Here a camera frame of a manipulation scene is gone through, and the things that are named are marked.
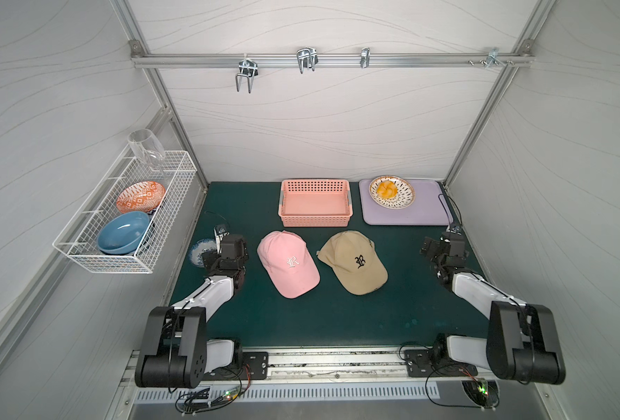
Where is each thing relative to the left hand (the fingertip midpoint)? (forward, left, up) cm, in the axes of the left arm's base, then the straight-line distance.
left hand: (223, 248), depth 89 cm
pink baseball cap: (-5, -23, -1) cm, 24 cm away
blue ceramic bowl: (-11, +14, +25) cm, 31 cm away
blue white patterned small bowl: (+4, +10, -5) cm, 12 cm away
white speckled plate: (+32, -71, -8) cm, 79 cm away
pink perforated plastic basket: (+29, -31, -9) cm, 44 cm away
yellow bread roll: (+35, -63, -6) cm, 72 cm away
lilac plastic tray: (+29, -83, -11) cm, 88 cm away
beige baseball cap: (-3, -46, -3) cm, 46 cm away
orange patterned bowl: (+2, +15, +24) cm, 29 cm away
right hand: (+4, -78, 0) cm, 78 cm away
